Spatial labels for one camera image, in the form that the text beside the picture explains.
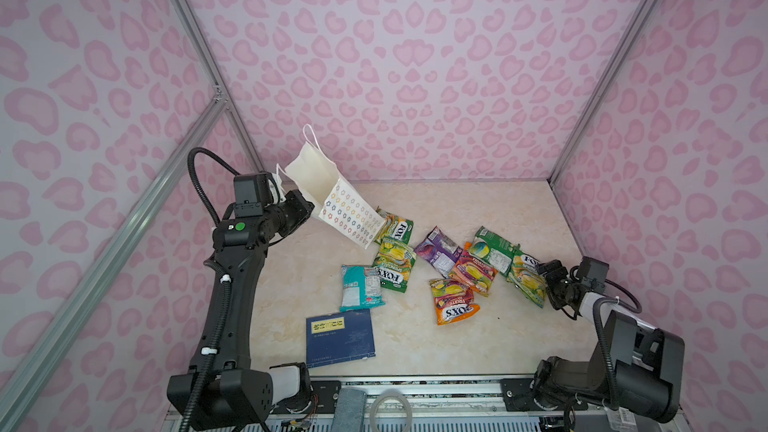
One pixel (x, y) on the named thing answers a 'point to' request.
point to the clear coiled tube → (387, 394)
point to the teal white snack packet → (361, 288)
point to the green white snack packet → (494, 250)
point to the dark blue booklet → (340, 338)
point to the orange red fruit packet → (474, 271)
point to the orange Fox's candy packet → (454, 300)
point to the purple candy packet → (440, 251)
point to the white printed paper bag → (309, 170)
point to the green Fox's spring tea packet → (396, 262)
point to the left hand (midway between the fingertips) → (314, 198)
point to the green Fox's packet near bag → (394, 228)
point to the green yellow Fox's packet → (526, 277)
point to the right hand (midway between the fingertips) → (543, 272)
